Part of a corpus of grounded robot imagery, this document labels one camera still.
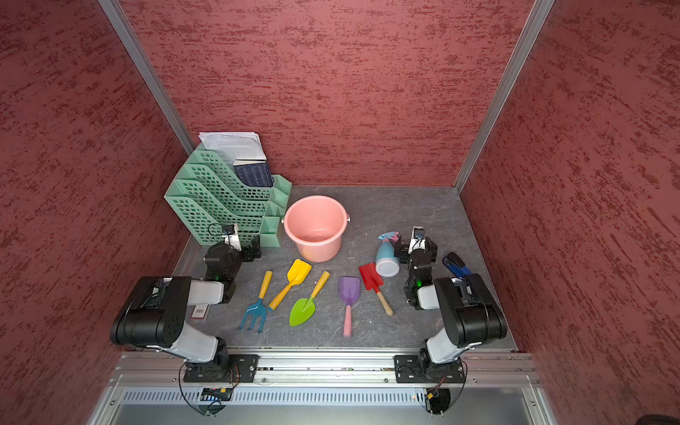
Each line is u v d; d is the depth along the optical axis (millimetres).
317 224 1003
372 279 921
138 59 801
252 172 1065
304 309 852
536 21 725
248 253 836
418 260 720
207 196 899
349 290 894
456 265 926
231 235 797
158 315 455
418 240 774
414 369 736
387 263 890
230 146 1003
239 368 739
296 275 921
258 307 854
